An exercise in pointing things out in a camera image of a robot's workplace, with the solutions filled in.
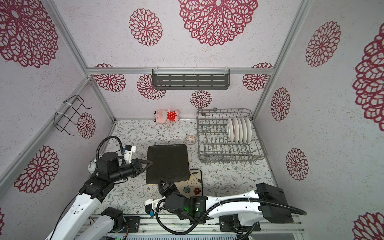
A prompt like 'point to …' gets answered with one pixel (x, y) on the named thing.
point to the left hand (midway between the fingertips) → (152, 165)
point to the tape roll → (190, 139)
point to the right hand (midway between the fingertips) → (163, 172)
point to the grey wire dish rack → (228, 134)
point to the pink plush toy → (163, 116)
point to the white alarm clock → (92, 166)
